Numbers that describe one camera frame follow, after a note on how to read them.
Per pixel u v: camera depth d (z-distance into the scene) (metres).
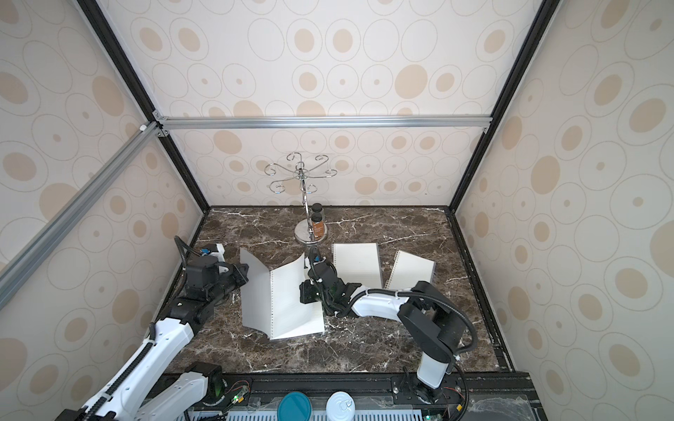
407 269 1.01
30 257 0.53
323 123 0.90
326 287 0.66
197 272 0.58
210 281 0.60
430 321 0.46
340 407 0.66
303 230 1.10
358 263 1.02
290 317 0.85
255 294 0.85
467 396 0.71
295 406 0.65
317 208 1.03
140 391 0.44
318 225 1.03
